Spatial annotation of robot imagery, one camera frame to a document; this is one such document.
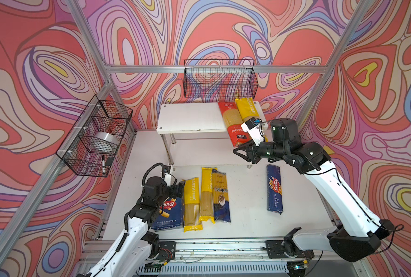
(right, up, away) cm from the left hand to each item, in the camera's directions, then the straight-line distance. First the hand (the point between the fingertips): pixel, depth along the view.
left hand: (177, 178), depth 82 cm
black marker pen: (-30, +8, -10) cm, 32 cm away
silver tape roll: (-29, +19, -8) cm, 36 cm away
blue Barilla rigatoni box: (-2, -15, -5) cm, 16 cm away
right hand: (+27, +13, -17) cm, 34 cm away
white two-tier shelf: (+6, +23, +41) cm, 47 cm away
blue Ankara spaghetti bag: (+21, -10, +5) cm, 24 cm away
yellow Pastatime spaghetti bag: (+7, -19, -2) cm, 20 cm away
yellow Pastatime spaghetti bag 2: (+14, -14, +2) cm, 20 cm away
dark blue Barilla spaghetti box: (+49, -10, +4) cm, 50 cm away
